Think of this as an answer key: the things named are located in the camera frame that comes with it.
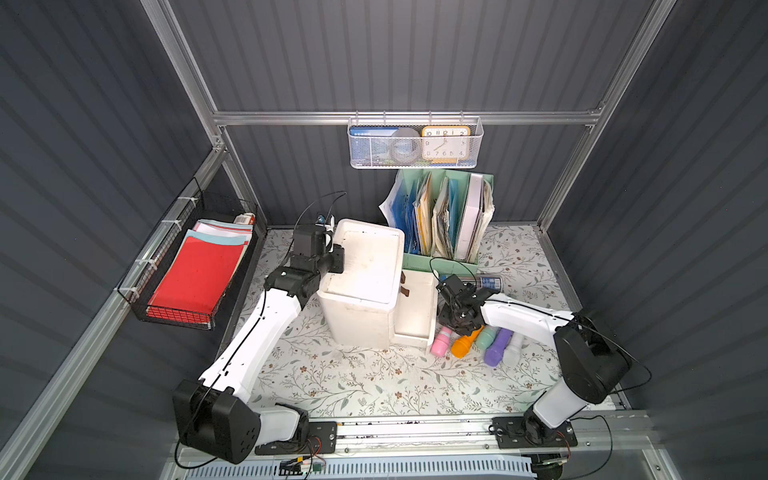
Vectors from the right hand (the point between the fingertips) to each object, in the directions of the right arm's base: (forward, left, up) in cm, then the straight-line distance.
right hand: (449, 319), depth 91 cm
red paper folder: (-1, +63, +27) cm, 68 cm away
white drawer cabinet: (-6, +24, +22) cm, 33 cm away
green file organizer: (+27, +2, +18) cm, 33 cm away
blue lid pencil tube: (+12, -15, +2) cm, 19 cm away
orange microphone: (-9, -3, +1) cm, 9 cm away
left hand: (+9, +34, +24) cm, 42 cm away
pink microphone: (-8, +4, +1) cm, 9 cm away
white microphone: (-11, -17, +1) cm, 20 cm away
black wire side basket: (-10, +69, +33) cm, 77 cm away
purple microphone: (-11, -11, +1) cm, 16 cm away
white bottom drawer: (+1, +11, -2) cm, 11 cm away
